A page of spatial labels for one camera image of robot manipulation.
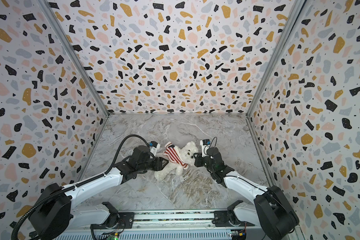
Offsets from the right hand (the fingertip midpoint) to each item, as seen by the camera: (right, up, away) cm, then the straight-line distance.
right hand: (193, 151), depth 84 cm
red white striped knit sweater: (-12, -3, +2) cm, 12 cm away
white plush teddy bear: (-3, 0, 0) cm, 3 cm away
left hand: (-14, -4, -3) cm, 15 cm away
